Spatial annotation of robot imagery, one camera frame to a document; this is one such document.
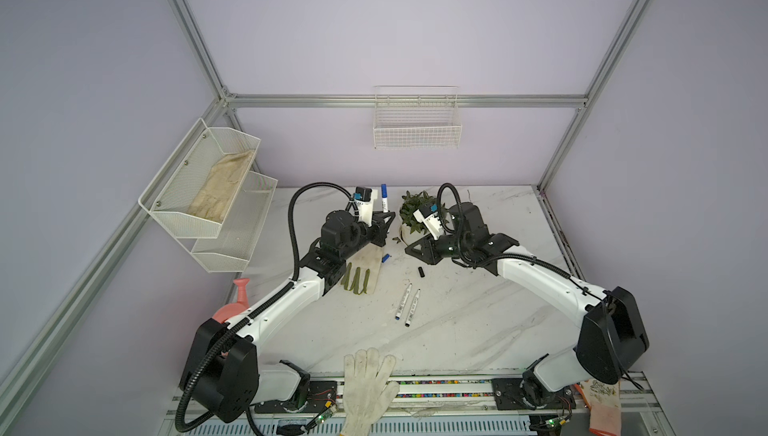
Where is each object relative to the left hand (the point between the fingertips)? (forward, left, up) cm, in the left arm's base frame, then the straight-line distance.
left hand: (392, 215), depth 77 cm
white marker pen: (-14, -7, -26) cm, 31 cm away
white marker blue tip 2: (-12, -4, -27) cm, 29 cm away
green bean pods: (-6, +15, -26) cm, 30 cm away
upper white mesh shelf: (+4, +48, +3) cm, 49 cm away
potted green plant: (+3, -6, -11) cm, 13 cm away
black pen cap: (-2, -10, -26) cm, 28 cm away
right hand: (-6, -4, -6) cm, 10 cm away
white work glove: (-37, +6, -27) cm, 46 cm away
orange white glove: (-39, -52, -25) cm, 70 cm away
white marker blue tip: (+2, +2, +6) cm, 7 cm away
